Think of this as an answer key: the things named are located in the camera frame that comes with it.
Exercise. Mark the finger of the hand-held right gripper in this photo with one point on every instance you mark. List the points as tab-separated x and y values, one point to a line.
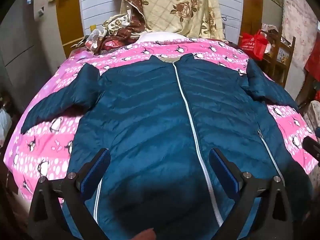
312	150

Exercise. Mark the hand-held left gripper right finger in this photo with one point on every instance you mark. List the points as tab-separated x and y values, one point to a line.
223	171

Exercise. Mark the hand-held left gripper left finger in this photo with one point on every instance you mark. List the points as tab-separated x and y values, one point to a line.
96	172

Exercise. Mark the blue puffer jacket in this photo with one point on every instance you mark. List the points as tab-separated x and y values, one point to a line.
150	120

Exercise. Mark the person's left hand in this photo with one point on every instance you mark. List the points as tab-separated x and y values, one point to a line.
145	235

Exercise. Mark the pink penguin print blanket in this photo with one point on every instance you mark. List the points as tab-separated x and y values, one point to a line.
47	140

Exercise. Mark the wooden chair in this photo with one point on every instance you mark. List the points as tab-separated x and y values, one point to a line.
281	57

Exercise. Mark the pink floral curtain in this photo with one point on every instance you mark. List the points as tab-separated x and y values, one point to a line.
298	30

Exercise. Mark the red plastic bag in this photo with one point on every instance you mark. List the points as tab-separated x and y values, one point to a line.
255	43

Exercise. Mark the clear plastic bag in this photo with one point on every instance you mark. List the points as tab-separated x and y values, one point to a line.
93	40

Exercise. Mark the white pillow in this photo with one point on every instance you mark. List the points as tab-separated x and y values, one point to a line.
160	36

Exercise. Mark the brown floral cloth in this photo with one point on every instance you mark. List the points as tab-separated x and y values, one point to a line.
132	5

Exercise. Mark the cream floral quilt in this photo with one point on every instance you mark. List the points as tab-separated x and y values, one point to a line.
172	7

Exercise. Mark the white wall switch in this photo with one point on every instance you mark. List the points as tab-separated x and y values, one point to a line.
40	13

